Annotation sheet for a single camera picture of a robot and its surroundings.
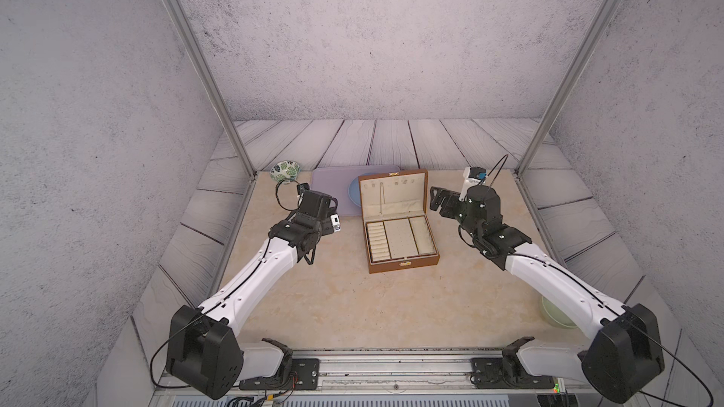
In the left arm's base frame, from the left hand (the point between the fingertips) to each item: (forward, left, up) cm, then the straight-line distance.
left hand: (324, 218), depth 84 cm
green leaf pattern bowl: (+37, +21, -16) cm, 45 cm away
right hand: (+3, -35, +8) cm, 36 cm away
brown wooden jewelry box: (+11, -23, -11) cm, 28 cm away
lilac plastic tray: (+34, 0, -20) cm, 39 cm away
